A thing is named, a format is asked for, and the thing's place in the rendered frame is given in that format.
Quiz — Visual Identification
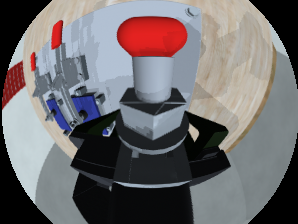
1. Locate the grey toggle clamp with red handle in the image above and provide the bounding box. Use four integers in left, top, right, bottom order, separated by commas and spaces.
31, 52, 57, 122

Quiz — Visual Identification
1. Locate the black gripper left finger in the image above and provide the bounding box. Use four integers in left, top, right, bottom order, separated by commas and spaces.
73, 109, 120, 137

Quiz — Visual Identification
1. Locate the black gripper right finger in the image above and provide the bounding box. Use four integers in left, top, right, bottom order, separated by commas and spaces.
183, 111, 229, 161

